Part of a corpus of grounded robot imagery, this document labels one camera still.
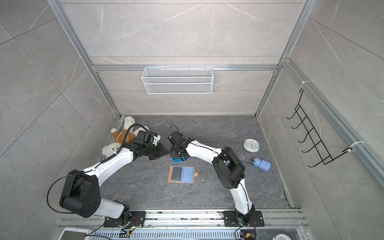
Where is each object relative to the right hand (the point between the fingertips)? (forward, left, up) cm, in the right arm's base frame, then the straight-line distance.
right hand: (174, 152), depth 93 cm
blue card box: (-4, 0, -4) cm, 5 cm away
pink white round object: (-44, -52, -3) cm, 68 cm away
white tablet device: (-41, +42, 0) cm, 59 cm away
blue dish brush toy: (-9, -52, -1) cm, 53 cm away
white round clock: (+5, -51, -3) cm, 52 cm away
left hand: (-3, +2, +8) cm, 9 cm away
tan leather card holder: (-13, -5, -4) cm, 15 cm away
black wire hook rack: (-14, -68, +26) cm, 74 cm away
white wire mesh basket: (+41, -2, +26) cm, 49 cm away
